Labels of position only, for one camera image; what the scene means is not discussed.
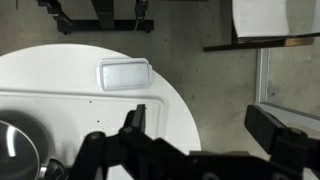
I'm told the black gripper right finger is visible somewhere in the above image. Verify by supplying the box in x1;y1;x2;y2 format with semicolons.
244;104;320;171

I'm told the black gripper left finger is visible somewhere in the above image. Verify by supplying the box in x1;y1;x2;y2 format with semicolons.
68;103;188;180

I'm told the glass pot lid black knob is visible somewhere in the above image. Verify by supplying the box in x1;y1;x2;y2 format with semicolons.
0;119;42;180

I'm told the black cooking pot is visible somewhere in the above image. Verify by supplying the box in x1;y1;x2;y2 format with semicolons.
39;158;67;180

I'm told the white framed glass panel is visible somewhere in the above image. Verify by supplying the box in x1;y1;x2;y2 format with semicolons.
254;47;320;132

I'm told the clear rectangular plastic container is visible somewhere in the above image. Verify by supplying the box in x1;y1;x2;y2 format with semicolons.
97;57;154;92

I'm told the white plastic tray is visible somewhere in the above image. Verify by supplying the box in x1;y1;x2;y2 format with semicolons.
0;88;167;180

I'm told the white board on black frame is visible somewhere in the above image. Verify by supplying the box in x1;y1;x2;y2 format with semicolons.
203;0;320;53

